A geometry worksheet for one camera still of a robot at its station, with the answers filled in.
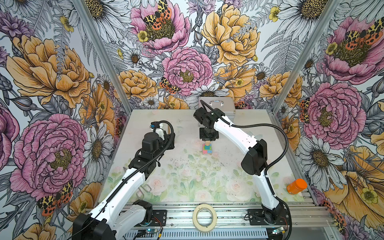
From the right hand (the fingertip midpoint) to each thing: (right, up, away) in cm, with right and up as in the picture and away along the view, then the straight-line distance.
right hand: (208, 142), depth 87 cm
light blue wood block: (+1, -6, +7) cm, 9 cm away
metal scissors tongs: (-37, -27, -6) cm, 46 cm away
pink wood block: (-1, -6, +7) cm, 9 cm away
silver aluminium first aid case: (+14, +26, +19) cm, 35 cm away
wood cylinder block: (0, -1, +3) cm, 3 cm away
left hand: (-19, +3, -8) cm, 21 cm away
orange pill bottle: (+43, -21, -11) cm, 49 cm away
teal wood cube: (0, -3, +4) cm, 6 cm away
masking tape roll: (-1, -37, -18) cm, 41 cm away
